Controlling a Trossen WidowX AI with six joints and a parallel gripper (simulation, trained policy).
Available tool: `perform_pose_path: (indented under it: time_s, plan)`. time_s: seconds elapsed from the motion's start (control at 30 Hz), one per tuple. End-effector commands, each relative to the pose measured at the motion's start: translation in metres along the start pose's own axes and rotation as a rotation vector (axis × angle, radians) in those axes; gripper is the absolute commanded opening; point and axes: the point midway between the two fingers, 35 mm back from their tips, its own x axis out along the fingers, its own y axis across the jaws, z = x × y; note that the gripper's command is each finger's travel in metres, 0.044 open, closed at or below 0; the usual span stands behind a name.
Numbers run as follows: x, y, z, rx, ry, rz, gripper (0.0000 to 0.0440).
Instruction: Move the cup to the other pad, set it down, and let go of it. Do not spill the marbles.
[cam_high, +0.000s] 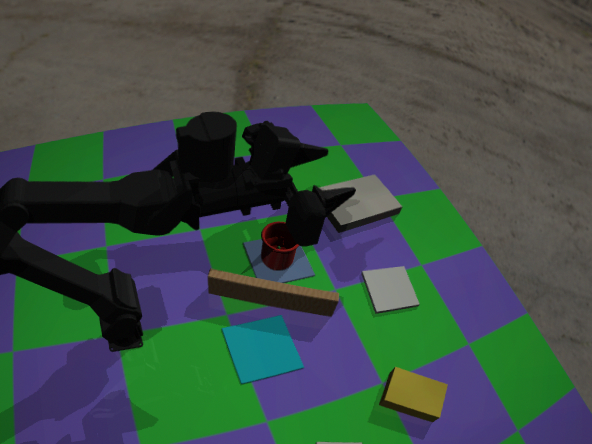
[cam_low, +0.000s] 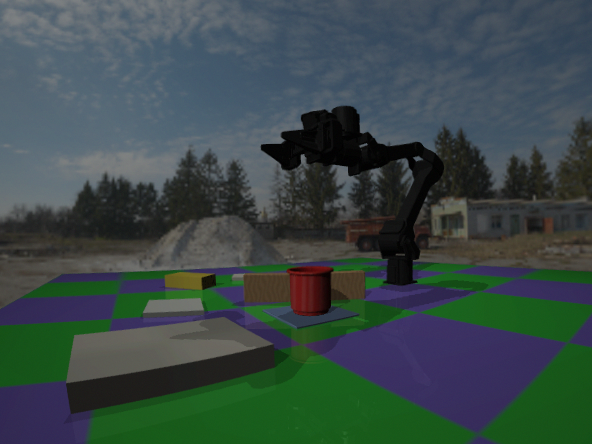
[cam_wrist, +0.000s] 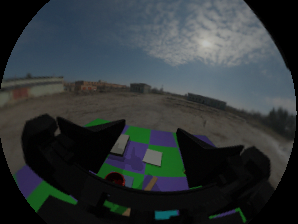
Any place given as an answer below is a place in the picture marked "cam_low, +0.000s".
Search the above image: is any red cup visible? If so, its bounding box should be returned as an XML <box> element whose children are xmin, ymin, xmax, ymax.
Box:
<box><xmin>287</xmin><ymin>266</ymin><xmax>334</xmax><ymax>316</ymax></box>

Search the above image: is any olive yellow rectangular block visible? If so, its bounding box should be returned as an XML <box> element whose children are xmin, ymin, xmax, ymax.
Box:
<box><xmin>164</xmin><ymin>272</ymin><xmax>216</xmax><ymax>290</ymax></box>

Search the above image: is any brown flat bar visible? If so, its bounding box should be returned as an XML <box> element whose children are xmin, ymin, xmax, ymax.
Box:
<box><xmin>243</xmin><ymin>270</ymin><xmax>366</xmax><ymax>303</ymax></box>

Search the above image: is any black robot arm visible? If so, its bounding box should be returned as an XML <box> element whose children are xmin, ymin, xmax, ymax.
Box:
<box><xmin>301</xmin><ymin>106</ymin><xmax>444</xmax><ymax>286</ymax></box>

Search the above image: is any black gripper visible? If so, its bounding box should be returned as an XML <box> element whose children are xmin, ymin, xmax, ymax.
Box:
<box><xmin>261</xmin><ymin>118</ymin><xmax>345</xmax><ymax>171</ymax></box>

